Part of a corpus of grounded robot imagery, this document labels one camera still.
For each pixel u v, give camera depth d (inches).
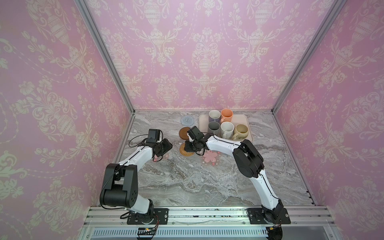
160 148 30.7
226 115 43.0
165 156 37.3
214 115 44.0
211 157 37.2
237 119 44.4
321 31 30.1
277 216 25.0
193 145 33.0
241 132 40.1
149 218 26.6
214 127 39.2
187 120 44.8
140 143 27.1
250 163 22.3
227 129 41.3
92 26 29.6
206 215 29.9
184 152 38.0
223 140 25.9
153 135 28.6
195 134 31.2
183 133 41.7
